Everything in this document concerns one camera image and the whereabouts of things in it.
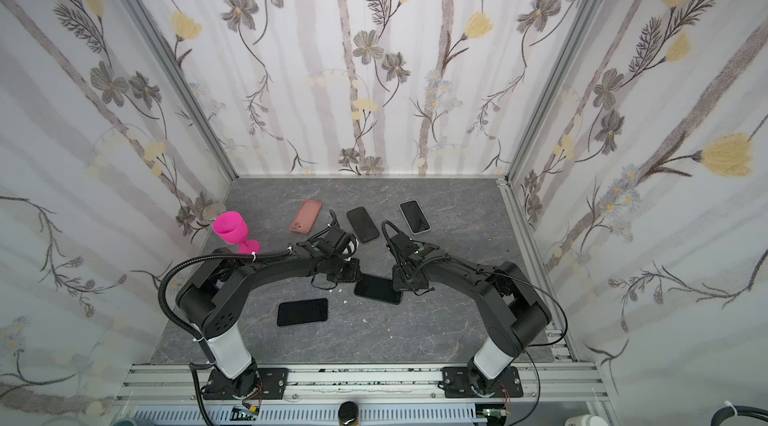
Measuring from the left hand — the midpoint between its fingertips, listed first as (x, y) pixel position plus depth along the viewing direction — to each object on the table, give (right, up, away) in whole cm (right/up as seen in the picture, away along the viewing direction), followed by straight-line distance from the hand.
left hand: (359, 269), depth 92 cm
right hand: (+11, -2, -3) cm, 12 cm away
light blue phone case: (+18, +16, +14) cm, 28 cm away
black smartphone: (+18, +16, +14) cm, 28 cm away
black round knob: (+1, -24, -29) cm, 38 cm away
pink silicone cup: (-36, +13, -6) cm, 39 cm away
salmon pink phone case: (-22, +16, +16) cm, 31 cm away
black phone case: (0, +13, +14) cm, 19 cm away
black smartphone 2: (-17, -12, -3) cm, 21 cm away
